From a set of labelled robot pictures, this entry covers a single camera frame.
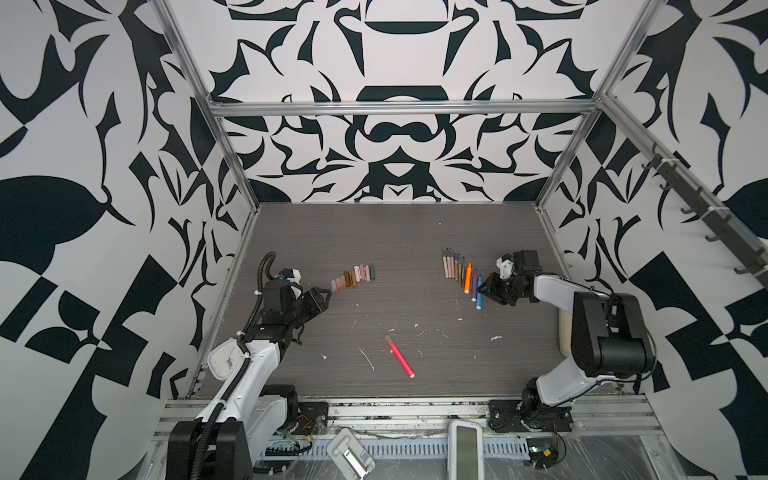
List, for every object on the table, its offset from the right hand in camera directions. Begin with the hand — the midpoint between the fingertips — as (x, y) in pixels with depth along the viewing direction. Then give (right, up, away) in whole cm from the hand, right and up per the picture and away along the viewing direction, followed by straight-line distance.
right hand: (485, 286), depth 95 cm
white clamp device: (-39, -34, -26) cm, 58 cm away
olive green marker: (-7, +4, +6) cm, 9 cm away
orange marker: (-3, +3, +4) cm, 6 cm away
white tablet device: (-14, -31, -28) cm, 44 cm away
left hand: (-48, +1, -10) cm, 49 cm away
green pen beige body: (-11, +9, +10) cm, 17 cm away
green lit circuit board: (+6, -36, -24) cm, 43 cm away
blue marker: (-2, -3, -1) cm, 3 cm away
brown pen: (-8, +4, +7) cm, 11 cm away
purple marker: (-2, 0, +2) cm, 3 cm away
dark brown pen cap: (-43, +2, +4) cm, 44 cm away
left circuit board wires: (-55, -36, -22) cm, 69 cm away
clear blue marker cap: (-48, 0, +2) cm, 48 cm away
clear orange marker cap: (-45, +1, +3) cm, 45 cm away
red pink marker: (-27, -18, -10) cm, 34 cm away
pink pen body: (-10, +5, +7) cm, 13 cm away
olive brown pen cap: (-42, +2, +4) cm, 42 cm away
